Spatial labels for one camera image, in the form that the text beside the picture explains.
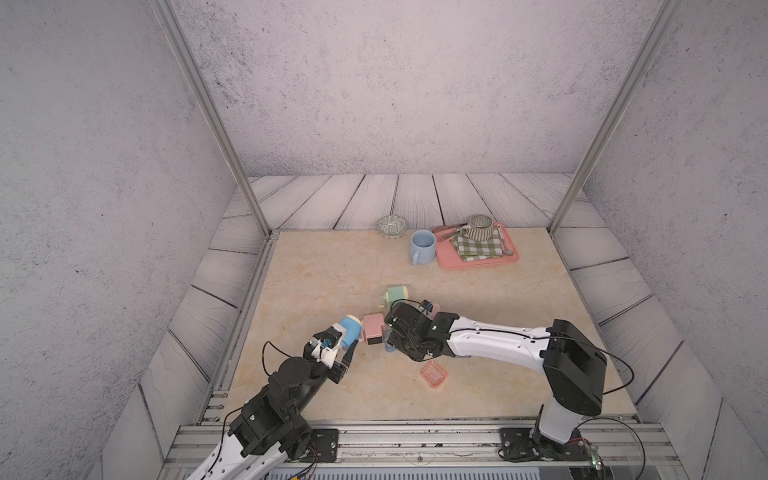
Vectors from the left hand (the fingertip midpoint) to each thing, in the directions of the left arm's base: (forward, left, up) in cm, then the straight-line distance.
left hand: (348, 337), depth 73 cm
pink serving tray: (+40, -33, -18) cm, 55 cm away
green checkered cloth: (+41, -42, -16) cm, 61 cm away
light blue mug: (+39, -22, -11) cm, 46 cm away
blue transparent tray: (-1, -9, -5) cm, 11 cm away
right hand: (+3, -10, -10) cm, 15 cm away
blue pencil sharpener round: (0, -1, +2) cm, 3 cm away
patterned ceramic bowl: (+56, -11, -17) cm, 59 cm away
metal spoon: (+41, -54, -17) cm, 70 cm away
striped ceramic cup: (+47, -44, -10) cm, 65 cm away
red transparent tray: (-3, -22, -18) cm, 29 cm away
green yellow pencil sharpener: (+20, -11, -12) cm, 26 cm away
